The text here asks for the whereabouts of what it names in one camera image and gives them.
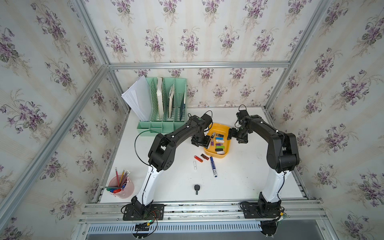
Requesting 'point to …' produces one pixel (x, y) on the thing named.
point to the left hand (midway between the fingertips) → (205, 147)
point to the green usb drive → (220, 147)
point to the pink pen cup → (127, 188)
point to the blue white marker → (213, 167)
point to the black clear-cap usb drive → (213, 134)
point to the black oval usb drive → (219, 135)
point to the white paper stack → (138, 98)
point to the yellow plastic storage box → (218, 129)
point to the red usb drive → (197, 158)
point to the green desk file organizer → (168, 105)
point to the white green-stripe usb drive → (219, 141)
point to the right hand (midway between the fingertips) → (234, 139)
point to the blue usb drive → (219, 138)
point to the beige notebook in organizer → (170, 96)
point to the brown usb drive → (204, 156)
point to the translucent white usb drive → (221, 152)
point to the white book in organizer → (160, 94)
